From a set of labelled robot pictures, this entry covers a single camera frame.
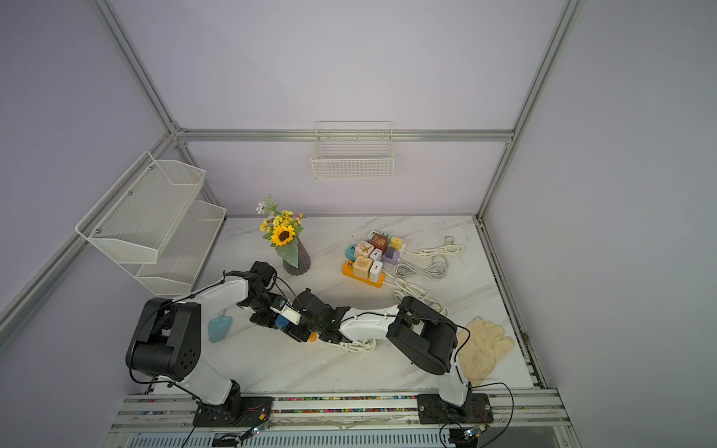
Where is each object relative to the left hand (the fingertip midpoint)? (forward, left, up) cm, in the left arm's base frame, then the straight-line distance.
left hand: (284, 318), depth 91 cm
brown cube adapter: (+26, -32, +8) cm, 42 cm away
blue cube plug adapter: (-7, -4, +14) cm, 16 cm away
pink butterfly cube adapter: (+23, -27, +9) cm, 36 cm away
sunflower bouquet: (+17, -2, +25) cm, 31 cm away
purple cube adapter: (+24, -37, +2) cm, 44 cm away
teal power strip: (+26, -21, +2) cm, 33 cm away
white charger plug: (+14, -30, +7) cm, 34 cm away
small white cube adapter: (+21, -31, +7) cm, 38 cm away
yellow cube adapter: (+28, -39, +5) cm, 48 cm away
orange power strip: (+18, -21, +2) cm, 28 cm away
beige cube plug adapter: (+16, -26, +8) cm, 31 cm away
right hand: (-3, -4, +4) cm, 6 cm away
